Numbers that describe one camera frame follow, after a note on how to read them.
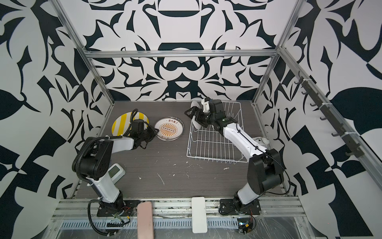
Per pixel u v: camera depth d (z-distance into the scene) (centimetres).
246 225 71
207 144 94
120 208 67
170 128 102
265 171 45
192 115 73
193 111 73
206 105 78
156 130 96
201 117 74
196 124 94
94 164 48
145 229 67
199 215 69
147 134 86
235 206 66
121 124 106
